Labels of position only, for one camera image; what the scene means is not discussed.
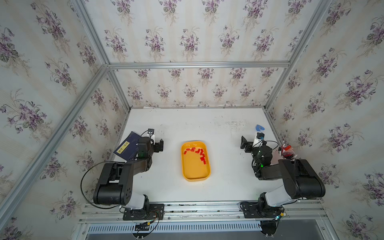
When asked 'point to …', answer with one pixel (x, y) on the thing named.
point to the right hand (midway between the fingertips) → (252, 137)
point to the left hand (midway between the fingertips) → (155, 139)
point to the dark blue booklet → (128, 148)
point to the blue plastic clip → (258, 128)
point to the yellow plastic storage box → (196, 160)
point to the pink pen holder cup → (287, 151)
